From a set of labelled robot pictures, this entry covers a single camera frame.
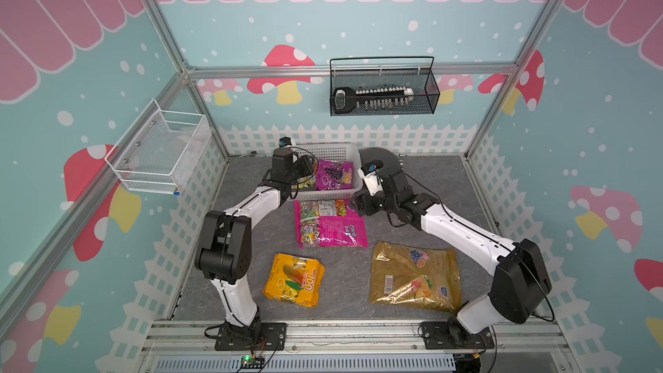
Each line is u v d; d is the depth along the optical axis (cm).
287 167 74
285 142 83
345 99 89
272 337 74
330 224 94
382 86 92
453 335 66
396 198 62
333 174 103
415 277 81
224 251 50
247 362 73
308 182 108
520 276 42
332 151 113
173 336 76
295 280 79
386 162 110
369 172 73
